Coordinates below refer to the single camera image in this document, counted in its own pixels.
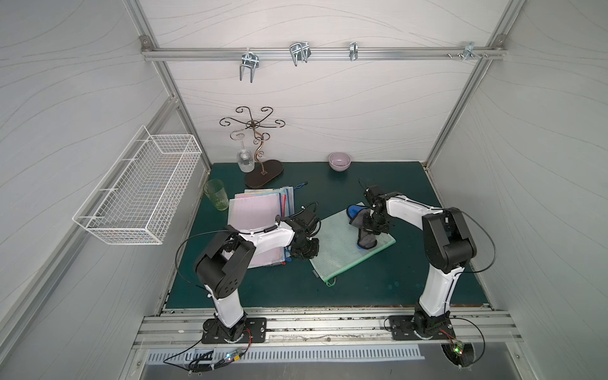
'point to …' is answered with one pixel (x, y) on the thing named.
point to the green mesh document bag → (338, 249)
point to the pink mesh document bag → (256, 213)
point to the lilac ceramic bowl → (340, 161)
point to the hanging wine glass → (245, 160)
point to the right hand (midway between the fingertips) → (369, 230)
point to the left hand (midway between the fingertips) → (316, 257)
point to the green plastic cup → (215, 191)
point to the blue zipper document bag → (286, 196)
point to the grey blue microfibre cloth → (355, 213)
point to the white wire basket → (137, 200)
